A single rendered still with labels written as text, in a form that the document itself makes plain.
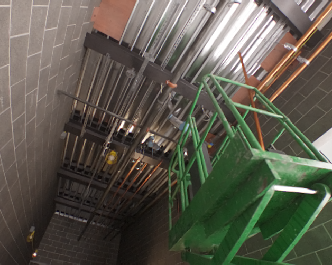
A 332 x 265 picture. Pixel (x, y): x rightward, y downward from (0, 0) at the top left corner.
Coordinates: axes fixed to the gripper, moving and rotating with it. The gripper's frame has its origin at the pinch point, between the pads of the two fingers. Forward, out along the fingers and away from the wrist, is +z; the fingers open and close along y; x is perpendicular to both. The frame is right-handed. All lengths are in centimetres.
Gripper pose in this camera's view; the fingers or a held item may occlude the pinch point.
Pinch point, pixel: (140, 147)
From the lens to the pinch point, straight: 313.1
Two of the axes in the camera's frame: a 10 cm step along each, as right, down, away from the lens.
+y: -6.7, -7.1, -2.3
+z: -7.3, 5.6, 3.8
